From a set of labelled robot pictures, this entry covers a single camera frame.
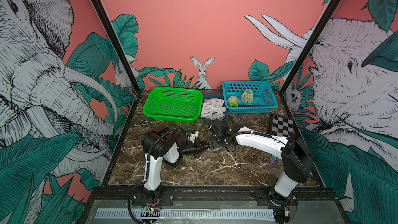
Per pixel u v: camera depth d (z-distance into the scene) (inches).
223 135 25.9
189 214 27.6
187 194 29.4
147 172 22.9
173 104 43.6
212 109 38.6
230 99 42.1
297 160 17.7
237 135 22.6
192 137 34.9
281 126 38.6
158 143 20.6
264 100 44.6
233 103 42.1
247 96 42.4
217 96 41.9
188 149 32.1
